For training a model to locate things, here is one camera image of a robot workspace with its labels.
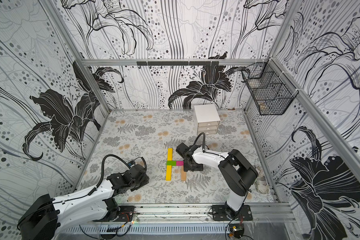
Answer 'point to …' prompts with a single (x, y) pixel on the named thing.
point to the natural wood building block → (183, 173)
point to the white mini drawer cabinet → (207, 119)
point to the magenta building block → (179, 163)
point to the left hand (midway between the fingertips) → (149, 182)
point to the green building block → (172, 163)
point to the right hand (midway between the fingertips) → (193, 167)
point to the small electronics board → (237, 229)
